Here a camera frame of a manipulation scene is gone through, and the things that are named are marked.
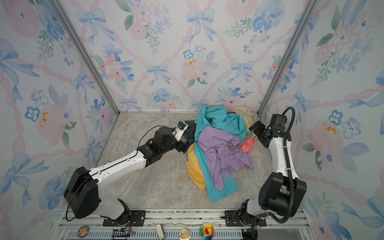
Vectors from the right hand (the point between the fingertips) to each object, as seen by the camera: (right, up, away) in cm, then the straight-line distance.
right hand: (256, 130), depth 84 cm
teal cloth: (-21, +8, +6) cm, 23 cm away
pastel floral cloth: (+4, +11, +25) cm, 27 cm away
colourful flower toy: (-29, -47, -14) cm, 57 cm away
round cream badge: (-39, -48, -14) cm, 64 cm away
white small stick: (-51, -46, -16) cm, 70 cm away
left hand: (-39, -2, -5) cm, 39 cm away
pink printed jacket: (-1, -9, +11) cm, 15 cm away
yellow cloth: (-34, -23, 0) cm, 41 cm away
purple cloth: (-18, -14, +4) cm, 23 cm away
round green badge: (-87, -47, -14) cm, 100 cm away
